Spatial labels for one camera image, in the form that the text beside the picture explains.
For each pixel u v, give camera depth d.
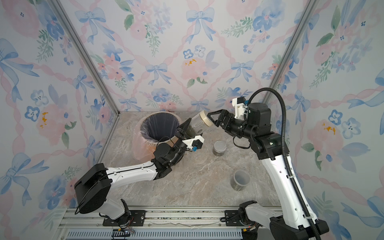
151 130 0.88
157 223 0.73
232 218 0.70
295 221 0.36
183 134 0.61
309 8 0.69
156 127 0.88
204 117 0.61
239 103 0.56
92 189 0.42
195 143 0.57
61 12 0.70
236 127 0.53
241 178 0.80
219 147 0.93
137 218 0.74
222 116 0.52
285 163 0.40
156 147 0.55
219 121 0.53
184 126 0.66
